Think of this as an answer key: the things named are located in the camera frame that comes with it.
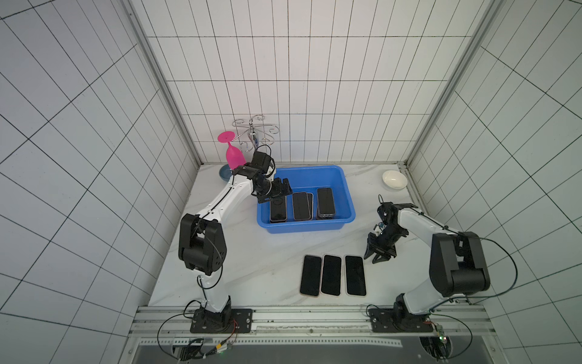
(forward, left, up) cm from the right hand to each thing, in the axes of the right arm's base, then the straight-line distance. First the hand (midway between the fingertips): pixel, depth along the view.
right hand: (362, 256), depth 84 cm
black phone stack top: (+21, +24, +1) cm, 32 cm away
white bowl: (+40, -21, 0) cm, 45 cm away
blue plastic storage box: (+44, +20, -5) cm, 49 cm away
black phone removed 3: (-7, +2, -4) cm, 8 cm away
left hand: (+17, +32, +13) cm, 39 cm away
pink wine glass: (+36, +55, +15) cm, 67 cm away
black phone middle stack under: (+21, +21, +1) cm, 29 cm away
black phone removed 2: (-7, +12, -1) cm, 14 cm away
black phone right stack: (+24, +13, -1) cm, 28 cm away
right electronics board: (-26, -21, -3) cm, 33 cm away
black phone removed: (-8, +19, -1) cm, 21 cm away
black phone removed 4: (+18, +34, +3) cm, 39 cm away
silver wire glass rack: (+43, +45, +27) cm, 68 cm away
